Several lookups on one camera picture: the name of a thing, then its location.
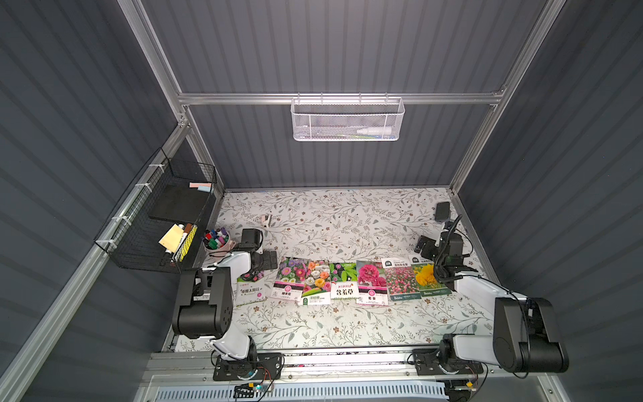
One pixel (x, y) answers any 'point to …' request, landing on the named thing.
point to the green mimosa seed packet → (343, 280)
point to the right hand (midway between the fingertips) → (432, 241)
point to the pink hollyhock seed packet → (372, 282)
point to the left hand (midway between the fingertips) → (262, 262)
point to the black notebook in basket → (179, 202)
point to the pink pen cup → (216, 242)
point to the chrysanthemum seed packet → (290, 279)
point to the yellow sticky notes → (171, 239)
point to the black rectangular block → (442, 211)
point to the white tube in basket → (376, 131)
